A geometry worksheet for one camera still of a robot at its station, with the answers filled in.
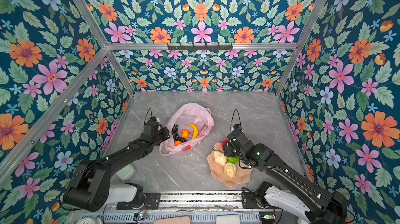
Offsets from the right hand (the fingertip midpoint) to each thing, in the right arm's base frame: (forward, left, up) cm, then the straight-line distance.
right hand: (226, 146), depth 76 cm
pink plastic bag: (+25, +26, -6) cm, 36 cm away
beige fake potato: (-8, -2, -9) cm, 12 cm away
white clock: (-29, +60, -10) cm, 67 cm away
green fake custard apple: (-3, -4, -10) cm, 11 cm away
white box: (-28, 0, -13) cm, 31 cm away
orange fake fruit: (+13, +24, -11) cm, 29 cm away
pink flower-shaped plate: (-10, -9, -13) cm, 19 cm away
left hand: (+15, +31, -4) cm, 34 cm away
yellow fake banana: (+18, +18, -13) cm, 28 cm away
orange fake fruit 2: (+7, +28, -9) cm, 30 cm away
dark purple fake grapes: (+13, +29, -10) cm, 34 cm away
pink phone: (-29, +20, -13) cm, 37 cm away
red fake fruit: (+2, +1, 0) cm, 2 cm away
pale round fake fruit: (-2, +3, -8) cm, 9 cm away
